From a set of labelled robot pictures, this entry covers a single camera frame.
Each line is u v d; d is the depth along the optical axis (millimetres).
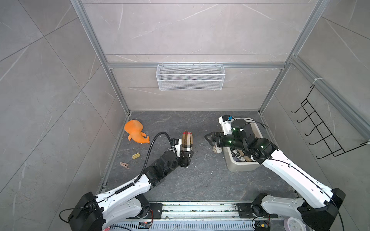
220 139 592
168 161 573
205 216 729
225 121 614
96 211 404
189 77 1005
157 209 733
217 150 930
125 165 897
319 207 390
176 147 680
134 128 1017
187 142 746
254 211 647
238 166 817
